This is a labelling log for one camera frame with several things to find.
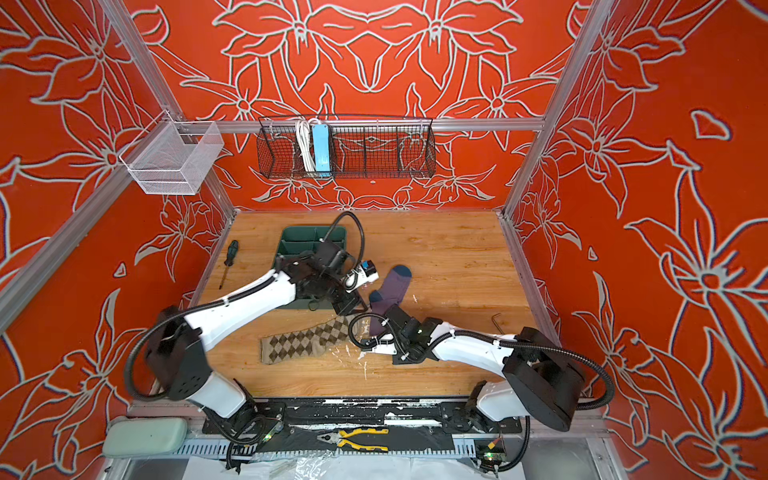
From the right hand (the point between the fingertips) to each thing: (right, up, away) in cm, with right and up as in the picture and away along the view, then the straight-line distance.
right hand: (389, 340), depth 85 cm
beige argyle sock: (-23, 0, 0) cm, 23 cm away
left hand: (-7, +13, -6) cm, 16 cm away
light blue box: (-21, +58, +5) cm, 61 cm away
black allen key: (+33, +4, +5) cm, 33 cm away
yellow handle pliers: (-12, -18, -16) cm, 27 cm away
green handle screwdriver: (-56, +25, +19) cm, 64 cm away
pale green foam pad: (-62, -17, -17) cm, 66 cm away
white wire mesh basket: (-68, +56, +7) cm, 88 cm away
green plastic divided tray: (-30, +30, +18) cm, 46 cm away
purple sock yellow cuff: (0, +12, +9) cm, 15 cm away
